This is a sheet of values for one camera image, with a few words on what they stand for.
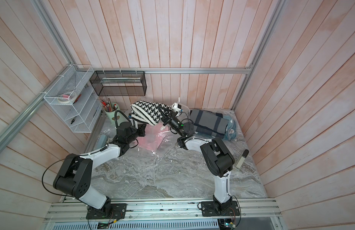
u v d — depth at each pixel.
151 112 0.70
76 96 0.76
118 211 0.73
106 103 0.98
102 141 0.95
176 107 0.78
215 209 0.73
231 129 1.03
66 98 0.75
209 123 1.07
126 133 0.70
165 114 0.73
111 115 1.01
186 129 0.66
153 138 0.94
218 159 0.52
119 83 1.04
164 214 0.73
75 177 0.45
